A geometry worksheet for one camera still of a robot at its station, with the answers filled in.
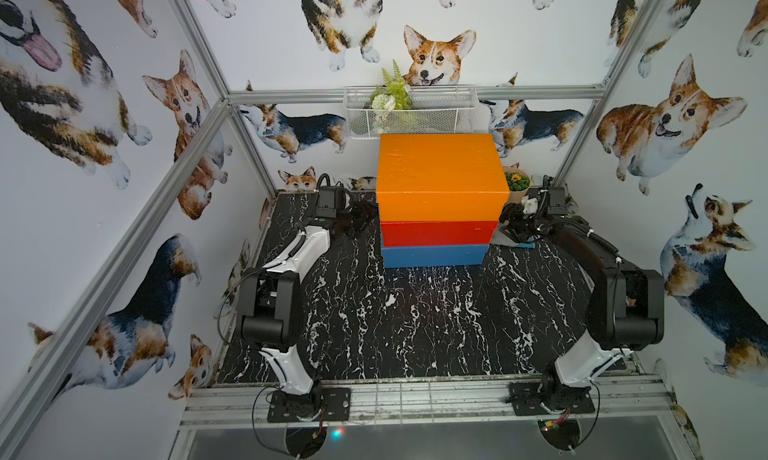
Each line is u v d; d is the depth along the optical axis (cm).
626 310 47
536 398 74
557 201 72
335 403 74
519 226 82
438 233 86
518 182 107
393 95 82
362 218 82
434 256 93
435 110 92
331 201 73
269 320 47
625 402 75
